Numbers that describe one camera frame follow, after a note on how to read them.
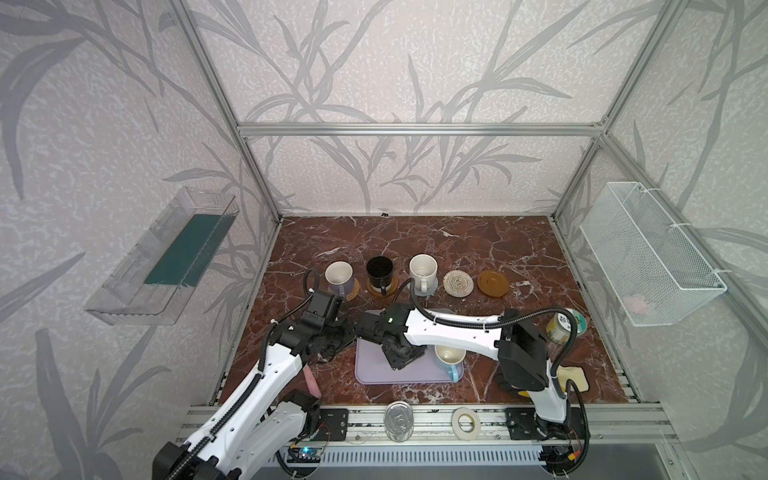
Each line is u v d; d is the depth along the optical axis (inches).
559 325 32.7
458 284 39.2
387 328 22.7
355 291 38.8
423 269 38.9
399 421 27.3
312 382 31.0
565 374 31.4
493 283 39.3
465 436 28.4
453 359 30.1
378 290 36.1
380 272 38.3
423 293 36.2
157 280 24.8
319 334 21.7
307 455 28.2
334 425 28.8
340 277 38.9
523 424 29.0
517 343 20.5
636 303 28.5
